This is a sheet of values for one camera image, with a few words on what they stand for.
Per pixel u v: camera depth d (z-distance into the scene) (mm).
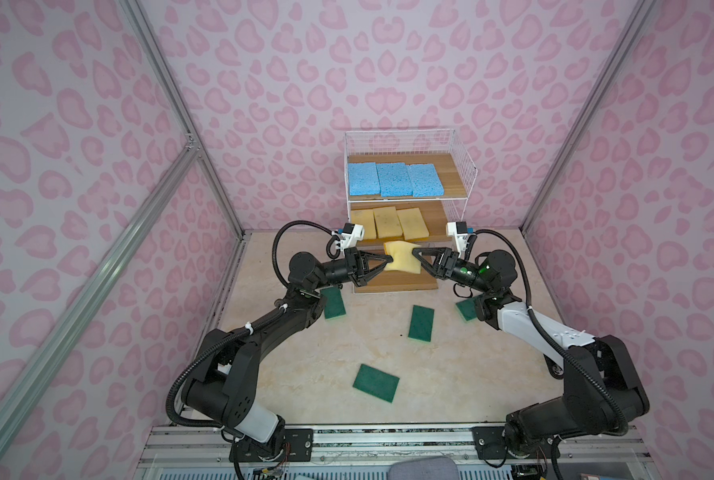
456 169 795
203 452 727
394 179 734
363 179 737
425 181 734
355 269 652
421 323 927
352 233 700
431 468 677
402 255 678
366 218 882
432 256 715
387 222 862
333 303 980
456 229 706
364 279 666
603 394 431
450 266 665
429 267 678
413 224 859
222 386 437
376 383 821
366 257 674
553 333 502
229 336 472
